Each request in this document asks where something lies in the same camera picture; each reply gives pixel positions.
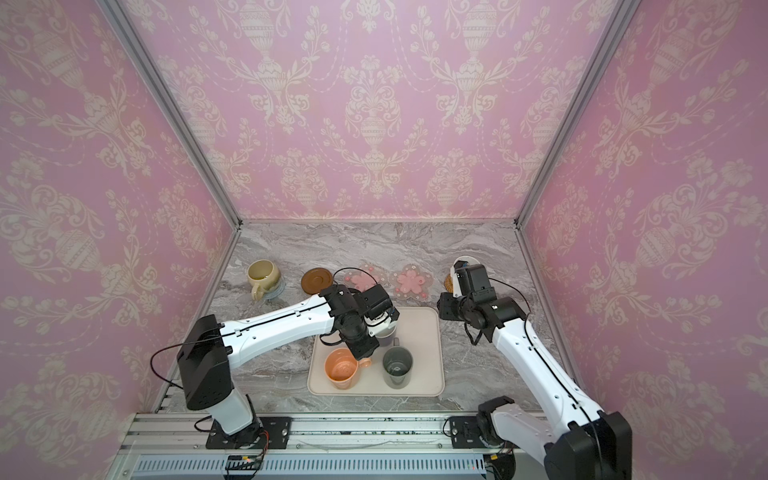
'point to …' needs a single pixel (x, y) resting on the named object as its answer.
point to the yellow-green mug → (262, 275)
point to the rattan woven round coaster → (448, 283)
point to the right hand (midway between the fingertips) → (446, 302)
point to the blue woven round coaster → (276, 291)
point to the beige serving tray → (419, 332)
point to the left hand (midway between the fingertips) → (367, 351)
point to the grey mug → (397, 362)
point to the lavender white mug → (388, 339)
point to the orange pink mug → (342, 368)
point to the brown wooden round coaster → (315, 279)
